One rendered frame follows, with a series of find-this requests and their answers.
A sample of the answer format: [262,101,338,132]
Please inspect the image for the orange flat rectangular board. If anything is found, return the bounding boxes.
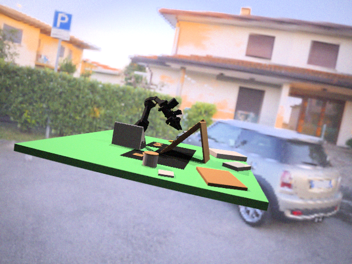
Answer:
[196,167,248,190]

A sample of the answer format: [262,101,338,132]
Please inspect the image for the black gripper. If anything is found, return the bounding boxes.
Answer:
[165,110,182,130]

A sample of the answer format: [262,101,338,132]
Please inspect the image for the pale pink flat square tile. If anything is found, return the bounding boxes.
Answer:
[158,169,174,178]

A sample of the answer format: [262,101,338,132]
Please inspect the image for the grey cylinder with orange top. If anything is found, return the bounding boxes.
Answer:
[142,151,159,167]

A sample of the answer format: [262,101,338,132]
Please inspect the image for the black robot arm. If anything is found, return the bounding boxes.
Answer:
[134,96,182,132]

